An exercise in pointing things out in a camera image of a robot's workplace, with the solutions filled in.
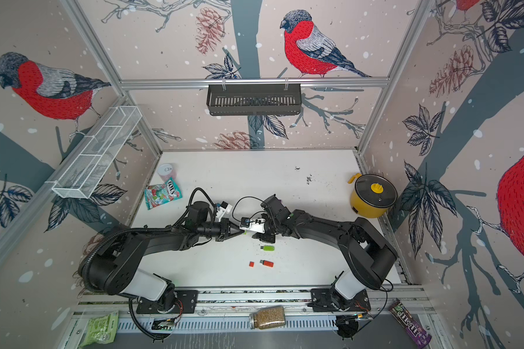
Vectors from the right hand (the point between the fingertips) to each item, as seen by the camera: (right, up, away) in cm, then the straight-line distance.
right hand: (256, 226), depth 86 cm
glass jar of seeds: (+5, -23, -19) cm, 30 cm away
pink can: (-47, +22, +20) cm, 55 cm away
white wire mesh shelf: (-58, +23, -13) cm, 64 cm away
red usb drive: (+5, -13, -4) cm, 15 cm away
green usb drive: (+5, -9, -1) cm, 10 cm away
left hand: (-4, 0, -4) cm, 6 cm away
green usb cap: (-4, -2, -3) cm, 5 cm away
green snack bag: (-49, -28, -18) cm, 59 cm away
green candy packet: (-46, +12, +13) cm, 49 cm away
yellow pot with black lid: (+51, +12, +8) cm, 53 cm away
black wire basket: (-2, +58, +19) cm, 62 cm away
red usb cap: (-2, -13, -5) cm, 14 cm away
